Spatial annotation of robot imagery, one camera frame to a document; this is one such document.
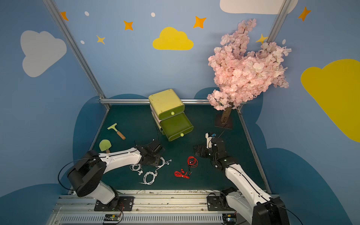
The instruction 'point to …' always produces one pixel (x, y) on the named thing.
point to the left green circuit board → (112, 217)
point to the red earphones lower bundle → (181, 174)
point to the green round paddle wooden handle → (105, 145)
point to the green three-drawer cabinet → (168, 110)
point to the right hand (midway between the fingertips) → (201, 145)
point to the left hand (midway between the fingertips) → (156, 159)
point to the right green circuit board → (229, 218)
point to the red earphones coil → (192, 161)
